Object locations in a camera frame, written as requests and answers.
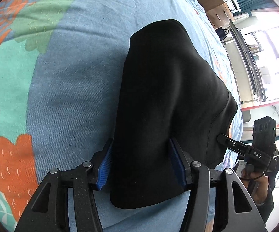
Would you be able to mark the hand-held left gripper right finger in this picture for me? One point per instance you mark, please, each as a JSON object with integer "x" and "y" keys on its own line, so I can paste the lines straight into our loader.
{"x": 178, "y": 164}

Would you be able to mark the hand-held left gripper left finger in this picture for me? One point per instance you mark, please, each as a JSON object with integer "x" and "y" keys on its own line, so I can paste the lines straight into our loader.
{"x": 104, "y": 166}

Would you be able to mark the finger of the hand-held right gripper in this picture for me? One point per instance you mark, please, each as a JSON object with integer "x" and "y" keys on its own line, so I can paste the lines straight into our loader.
{"x": 231, "y": 144}

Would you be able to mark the black pants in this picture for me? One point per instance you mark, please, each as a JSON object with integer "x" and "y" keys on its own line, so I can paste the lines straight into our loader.
{"x": 166, "y": 101}

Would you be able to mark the person's right forearm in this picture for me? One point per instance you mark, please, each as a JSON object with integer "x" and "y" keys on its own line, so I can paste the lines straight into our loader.
{"x": 266, "y": 210}

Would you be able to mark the person's right hand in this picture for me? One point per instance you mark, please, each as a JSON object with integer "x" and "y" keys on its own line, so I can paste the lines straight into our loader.
{"x": 261, "y": 188}

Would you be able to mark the window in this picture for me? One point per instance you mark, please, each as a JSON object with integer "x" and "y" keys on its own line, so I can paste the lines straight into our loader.
{"x": 272, "y": 60}

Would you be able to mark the bed with blue printed sheet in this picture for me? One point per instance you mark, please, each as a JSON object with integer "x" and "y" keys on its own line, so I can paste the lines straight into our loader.
{"x": 69, "y": 65}

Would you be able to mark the blue curtain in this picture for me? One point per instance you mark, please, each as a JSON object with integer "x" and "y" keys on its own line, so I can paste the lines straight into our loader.
{"x": 257, "y": 3}

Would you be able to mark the wooden dresser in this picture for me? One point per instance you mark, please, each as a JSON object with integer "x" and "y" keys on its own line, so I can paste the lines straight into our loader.
{"x": 215, "y": 7}

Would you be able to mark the metal rail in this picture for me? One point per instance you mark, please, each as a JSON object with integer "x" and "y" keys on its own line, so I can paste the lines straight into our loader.
{"x": 249, "y": 60}

